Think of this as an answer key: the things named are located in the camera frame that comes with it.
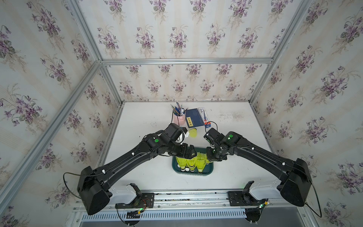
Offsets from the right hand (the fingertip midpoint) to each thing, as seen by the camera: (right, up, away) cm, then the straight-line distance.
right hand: (211, 159), depth 77 cm
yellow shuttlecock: (-16, -3, +3) cm, 16 cm away
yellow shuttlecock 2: (-11, -2, -1) cm, 11 cm away
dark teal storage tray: (-1, -8, +3) cm, 8 cm away
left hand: (-11, +4, -7) cm, 13 cm away
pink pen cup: (-18, +20, +23) cm, 36 cm away
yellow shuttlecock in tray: (-5, -2, +2) cm, 6 cm away
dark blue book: (-7, +22, +31) cm, 39 cm away
